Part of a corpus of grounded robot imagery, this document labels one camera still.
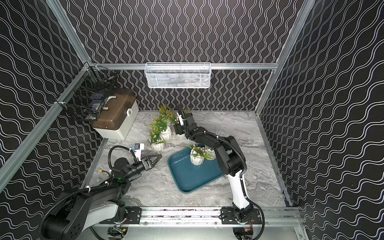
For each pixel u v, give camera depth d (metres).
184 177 0.85
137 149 0.75
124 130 1.01
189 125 0.77
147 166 0.72
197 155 0.83
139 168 0.73
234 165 0.57
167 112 0.98
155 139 0.90
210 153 0.90
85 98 0.92
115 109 1.03
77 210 0.43
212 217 0.76
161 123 0.95
